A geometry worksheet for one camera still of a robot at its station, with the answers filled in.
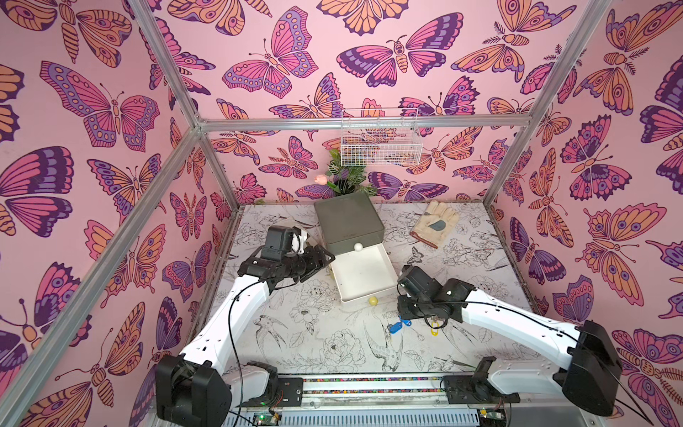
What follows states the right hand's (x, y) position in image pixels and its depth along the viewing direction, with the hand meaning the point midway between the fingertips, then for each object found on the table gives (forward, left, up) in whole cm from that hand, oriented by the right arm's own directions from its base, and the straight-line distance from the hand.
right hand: (396, 311), depth 79 cm
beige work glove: (+42, -21, -9) cm, 47 cm away
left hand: (+11, +20, +11) cm, 25 cm away
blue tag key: (0, -5, -9) cm, 10 cm away
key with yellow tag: (-2, -13, -10) cm, 17 cm away
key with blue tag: (-2, -1, -9) cm, 9 cm away
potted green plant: (+48, +17, +10) cm, 52 cm away
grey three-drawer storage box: (+20, +13, +12) cm, 26 cm away
